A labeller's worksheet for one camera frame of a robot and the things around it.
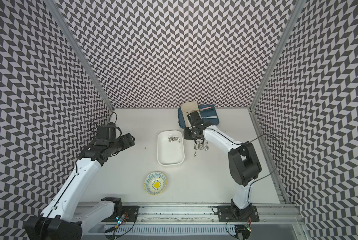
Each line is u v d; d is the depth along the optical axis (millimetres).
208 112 1139
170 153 952
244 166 479
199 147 963
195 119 708
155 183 824
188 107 1183
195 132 665
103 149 525
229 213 660
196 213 754
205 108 1114
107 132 572
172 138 1007
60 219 375
